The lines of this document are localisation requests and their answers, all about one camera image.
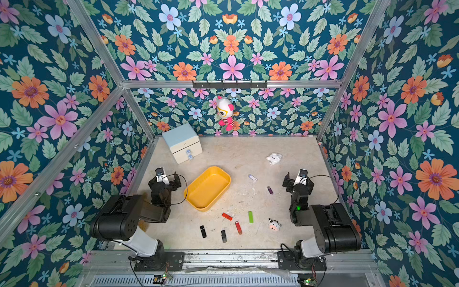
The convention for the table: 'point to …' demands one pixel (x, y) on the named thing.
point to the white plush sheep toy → (274, 158)
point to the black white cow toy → (274, 225)
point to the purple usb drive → (270, 190)
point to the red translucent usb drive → (238, 228)
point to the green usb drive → (250, 216)
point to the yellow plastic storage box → (208, 189)
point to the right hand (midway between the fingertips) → (299, 174)
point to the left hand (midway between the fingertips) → (166, 172)
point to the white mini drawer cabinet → (184, 142)
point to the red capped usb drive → (228, 217)
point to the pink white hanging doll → (225, 110)
